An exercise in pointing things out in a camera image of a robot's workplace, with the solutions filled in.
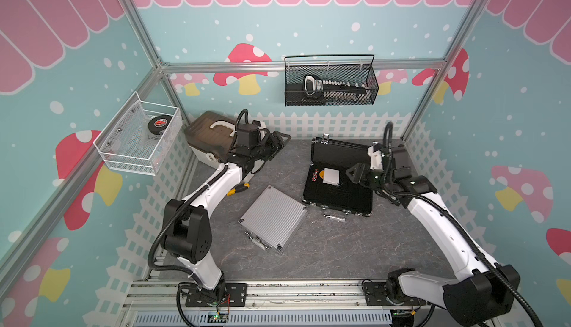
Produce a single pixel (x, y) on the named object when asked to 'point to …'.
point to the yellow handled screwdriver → (239, 189)
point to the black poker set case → (326, 183)
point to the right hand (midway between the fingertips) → (349, 173)
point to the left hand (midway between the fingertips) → (287, 144)
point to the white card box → (331, 176)
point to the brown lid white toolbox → (210, 136)
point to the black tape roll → (157, 124)
